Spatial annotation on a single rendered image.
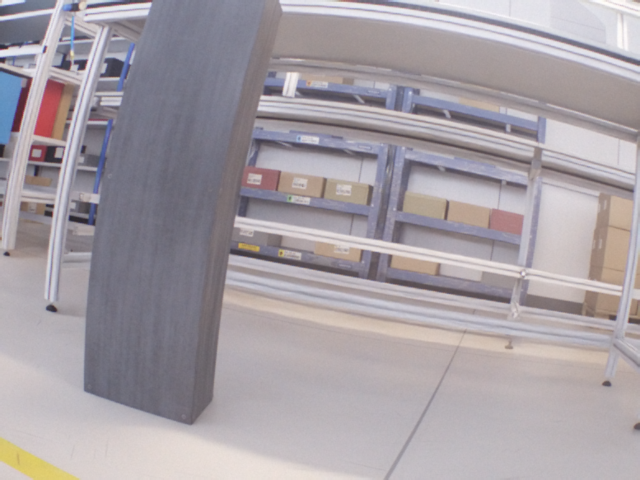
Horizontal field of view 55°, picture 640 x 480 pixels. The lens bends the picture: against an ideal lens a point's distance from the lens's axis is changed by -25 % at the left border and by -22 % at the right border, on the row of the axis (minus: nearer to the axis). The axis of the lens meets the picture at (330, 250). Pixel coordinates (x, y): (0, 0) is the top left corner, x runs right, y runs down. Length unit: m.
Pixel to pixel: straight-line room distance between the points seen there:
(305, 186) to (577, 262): 2.31
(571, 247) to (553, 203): 0.40
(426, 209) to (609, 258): 1.61
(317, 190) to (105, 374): 4.42
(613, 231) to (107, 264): 4.13
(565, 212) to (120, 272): 4.98
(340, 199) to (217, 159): 4.35
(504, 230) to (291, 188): 1.61
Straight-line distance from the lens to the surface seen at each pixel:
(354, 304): 2.56
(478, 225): 5.49
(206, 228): 1.27
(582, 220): 6.00
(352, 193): 5.59
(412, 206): 5.52
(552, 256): 5.96
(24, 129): 3.36
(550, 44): 1.74
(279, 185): 5.72
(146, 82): 1.33
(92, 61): 2.19
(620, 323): 2.51
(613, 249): 5.02
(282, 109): 3.37
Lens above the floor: 0.40
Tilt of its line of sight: 2 degrees down
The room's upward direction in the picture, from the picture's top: 10 degrees clockwise
